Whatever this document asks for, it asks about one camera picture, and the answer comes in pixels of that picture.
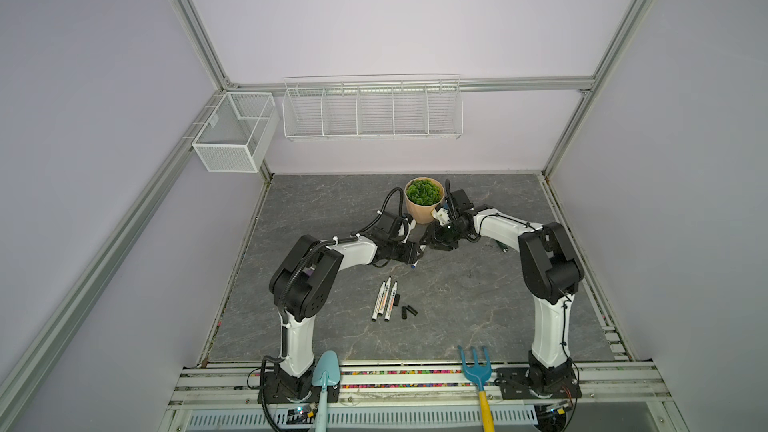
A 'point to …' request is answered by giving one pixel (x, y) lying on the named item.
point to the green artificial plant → (423, 192)
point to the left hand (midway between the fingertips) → (417, 255)
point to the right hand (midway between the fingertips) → (425, 245)
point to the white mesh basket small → (238, 132)
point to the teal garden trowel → (326, 374)
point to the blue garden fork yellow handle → (481, 372)
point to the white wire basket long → (372, 107)
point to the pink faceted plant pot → (422, 214)
